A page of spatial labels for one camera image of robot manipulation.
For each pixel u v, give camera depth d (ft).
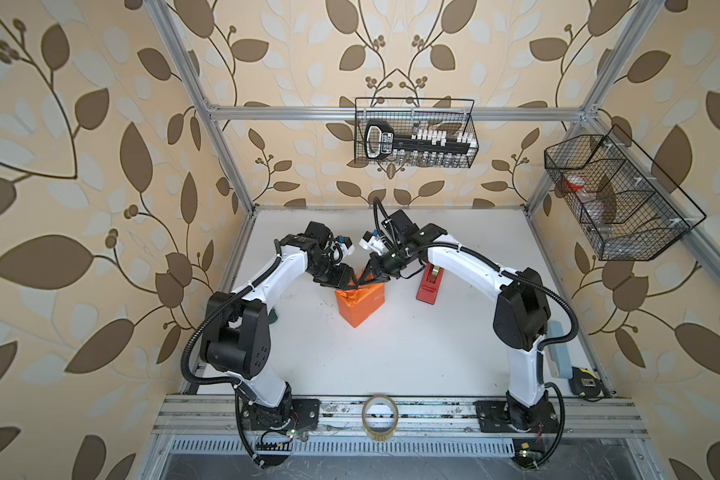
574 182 2.65
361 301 2.66
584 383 2.52
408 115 2.97
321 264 2.42
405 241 2.24
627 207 2.40
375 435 2.36
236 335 1.51
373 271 2.40
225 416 2.48
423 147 2.72
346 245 2.66
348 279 2.54
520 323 1.72
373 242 2.64
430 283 3.07
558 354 2.63
